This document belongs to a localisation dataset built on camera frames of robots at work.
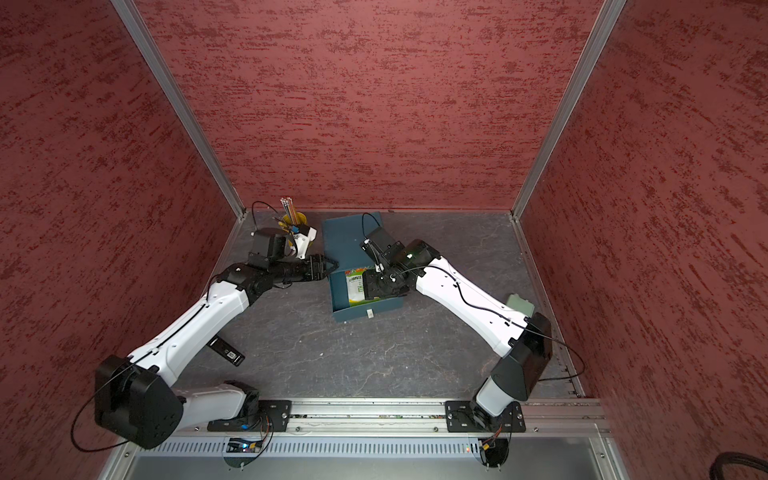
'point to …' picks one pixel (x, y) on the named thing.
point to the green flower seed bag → (355, 287)
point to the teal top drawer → (342, 310)
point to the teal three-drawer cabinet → (342, 237)
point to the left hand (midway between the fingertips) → (330, 272)
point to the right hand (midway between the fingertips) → (377, 296)
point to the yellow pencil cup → (301, 219)
